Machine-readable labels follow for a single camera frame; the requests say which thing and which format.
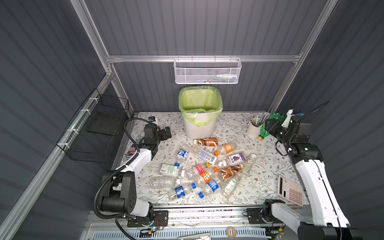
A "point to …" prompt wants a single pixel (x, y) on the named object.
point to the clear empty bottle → (163, 182)
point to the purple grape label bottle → (238, 158)
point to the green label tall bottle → (230, 185)
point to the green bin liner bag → (200, 99)
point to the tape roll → (234, 229)
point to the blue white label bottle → (204, 155)
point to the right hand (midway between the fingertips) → (272, 123)
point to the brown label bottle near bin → (206, 141)
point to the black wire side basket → (91, 132)
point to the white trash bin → (204, 131)
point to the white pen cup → (253, 129)
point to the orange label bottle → (206, 176)
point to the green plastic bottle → (264, 131)
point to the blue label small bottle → (181, 156)
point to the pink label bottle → (193, 172)
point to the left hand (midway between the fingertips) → (162, 128)
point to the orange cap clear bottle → (225, 149)
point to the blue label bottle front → (180, 192)
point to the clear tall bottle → (249, 165)
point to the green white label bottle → (169, 170)
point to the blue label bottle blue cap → (212, 186)
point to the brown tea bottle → (228, 172)
